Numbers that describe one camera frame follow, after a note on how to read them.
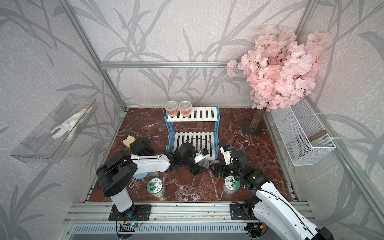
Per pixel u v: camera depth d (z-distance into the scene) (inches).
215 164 26.8
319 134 24.8
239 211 28.9
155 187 29.0
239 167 22.8
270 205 18.8
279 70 25.7
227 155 27.8
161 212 29.7
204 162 33.3
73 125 25.3
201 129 42.6
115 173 18.6
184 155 27.4
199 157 30.2
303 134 24.0
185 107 29.8
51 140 26.0
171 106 29.9
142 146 37.8
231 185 29.4
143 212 28.6
